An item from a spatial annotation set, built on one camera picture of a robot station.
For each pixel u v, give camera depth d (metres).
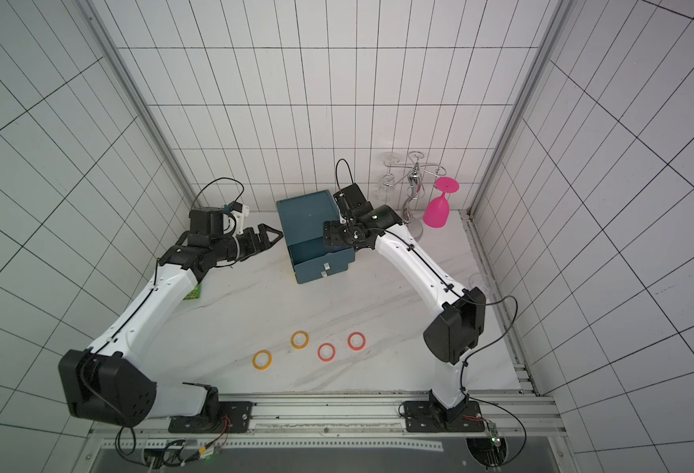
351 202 0.60
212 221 0.61
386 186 0.91
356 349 0.84
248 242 0.69
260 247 0.69
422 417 0.72
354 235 0.56
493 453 0.66
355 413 0.75
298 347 0.85
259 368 0.81
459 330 0.52
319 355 0.83
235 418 0.73
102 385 0.39
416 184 0.95
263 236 0.70
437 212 0.95
